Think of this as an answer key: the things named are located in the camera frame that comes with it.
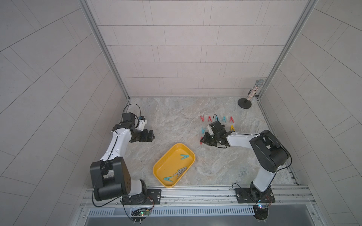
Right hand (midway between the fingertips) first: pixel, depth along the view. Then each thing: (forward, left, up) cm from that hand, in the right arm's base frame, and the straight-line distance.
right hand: (200, 140), depth 93 cm
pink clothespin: (-3, 0, +3) cm, 4 cm away
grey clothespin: (-20, +14, +3) cm, 24 cm away
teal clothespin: (-11, +11, +2) cm, 15 cm away
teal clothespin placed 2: (+15, -19, +2) cm, 24 cm away
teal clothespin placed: (+16, -14, +2) cm, 21 cm away
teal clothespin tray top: (+6, -3, +2) cm, 7 cm away
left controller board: (-38, +33, +3) cm, 51 cm away
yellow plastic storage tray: (-15, +17, +1) cm, 23 cm away
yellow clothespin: (+8, -23, +1) cm, 24 cm away
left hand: (+1, +32, +10) cm, 34 cm away
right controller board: (-40, -25, -2) cm, 47 cm away
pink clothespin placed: (+16, -8, +2) cm, 18 cm away
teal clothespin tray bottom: (-23, +21, +3) cm, 31 cm away
